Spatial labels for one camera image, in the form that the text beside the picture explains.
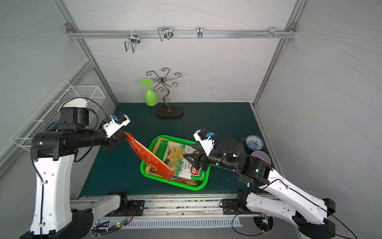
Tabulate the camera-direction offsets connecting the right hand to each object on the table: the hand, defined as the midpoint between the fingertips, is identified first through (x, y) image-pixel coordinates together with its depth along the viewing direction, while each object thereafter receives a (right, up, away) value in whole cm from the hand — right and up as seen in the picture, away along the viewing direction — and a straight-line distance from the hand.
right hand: (188, 150), depth 59 cm
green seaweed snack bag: (-10, -7, +23) cm, 26 cm away
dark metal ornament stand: (-20, +17, +56) cm, 62 cm away
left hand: (-26, +7, +2) cm, 27 cm away
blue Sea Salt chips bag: (-16, -6, +23) cm, 29 cm away
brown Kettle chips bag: (-2, -21, +18) cm, 28 cm away
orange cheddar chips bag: (-13, -4, -3) cm, 14 cm away
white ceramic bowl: (-61, +21, +22) cm, 68 cm away
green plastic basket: (-25, -12, +22) cm, 35 cm away
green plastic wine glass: (-26, +26, +36) cm, 51 cm away
